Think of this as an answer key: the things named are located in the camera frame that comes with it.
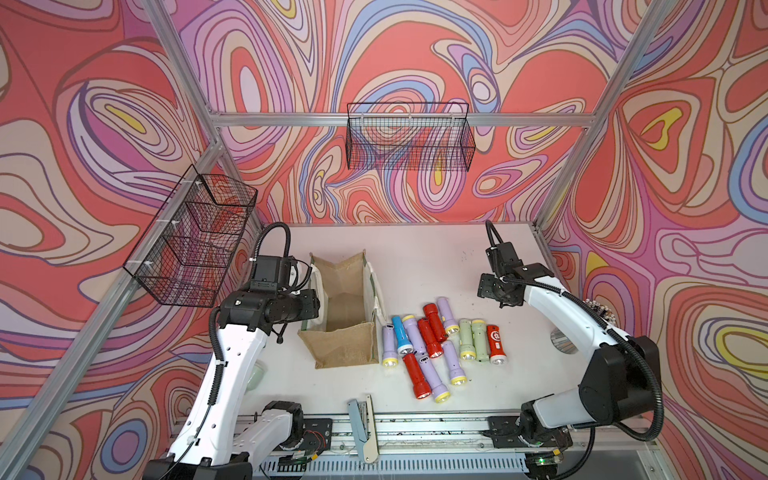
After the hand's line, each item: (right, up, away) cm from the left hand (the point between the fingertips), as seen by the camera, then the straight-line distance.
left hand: (314, 304), depth 73 cm
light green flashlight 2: (+41, -15, +11) cm, 45 cm away
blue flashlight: (+23, -14, +11) cm, 30 cm away
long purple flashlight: (+32, -24, +4) cm, 40 cm away
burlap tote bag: (+7, -4, +21) cm, 22 cm away
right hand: (+50, 0, +13) cm, 52 cm away
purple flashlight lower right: (+37, -21, +7) cm, 43 cm away
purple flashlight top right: (+37, -6, +20) cm, 42 cm away
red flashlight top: (+32, -5, +20) cm, 38 cm away
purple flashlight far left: (+19, -15, +12) cm, 27 cm away
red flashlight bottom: (+27, -23, +5) cm, 36 cm away
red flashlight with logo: (+50, -15, +11) cm, 53 cm away
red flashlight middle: (+32, -15, +11) cm, 37 cm away
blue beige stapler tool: (+13, -30, 0) cm, 33 cm away
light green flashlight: (+46, -13, +13) cm, 49 cm away
